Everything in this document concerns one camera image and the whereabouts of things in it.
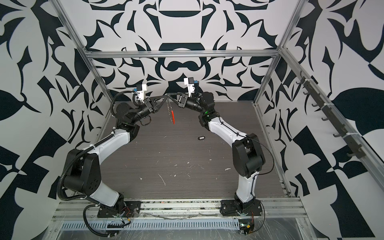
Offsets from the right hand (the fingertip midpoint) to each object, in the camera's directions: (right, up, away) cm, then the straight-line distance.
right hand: (167, 96), depth 69 cm
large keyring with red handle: (+1, -6, +1) cm, 7 cm away
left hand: (+1, +1, -1) cm, 2 cm away
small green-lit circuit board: (+37, -62, +2) cm, 72 cm away
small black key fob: (+17, -23, +30) cm, 42 cm away
